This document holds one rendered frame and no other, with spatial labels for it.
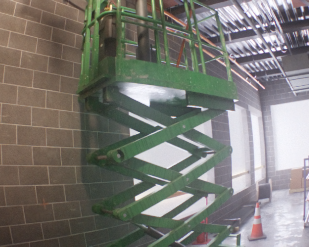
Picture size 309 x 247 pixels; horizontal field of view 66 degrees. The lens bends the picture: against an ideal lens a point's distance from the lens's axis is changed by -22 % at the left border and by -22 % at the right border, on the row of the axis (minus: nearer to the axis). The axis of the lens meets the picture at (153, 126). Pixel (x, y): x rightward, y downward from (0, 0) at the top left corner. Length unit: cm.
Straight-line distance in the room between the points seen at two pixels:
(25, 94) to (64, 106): 59
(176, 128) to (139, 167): 48
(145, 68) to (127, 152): 65
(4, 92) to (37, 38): 79
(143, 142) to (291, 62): 559
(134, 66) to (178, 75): 45
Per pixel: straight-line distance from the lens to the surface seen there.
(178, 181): 252
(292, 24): 673
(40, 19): 339
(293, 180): 1007
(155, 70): 239
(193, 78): 267
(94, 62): 238
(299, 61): 731
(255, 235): 515
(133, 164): 230
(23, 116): 291
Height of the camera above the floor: 159
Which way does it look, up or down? 7 degrees up
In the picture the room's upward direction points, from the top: 4 degrees counter-clockwise
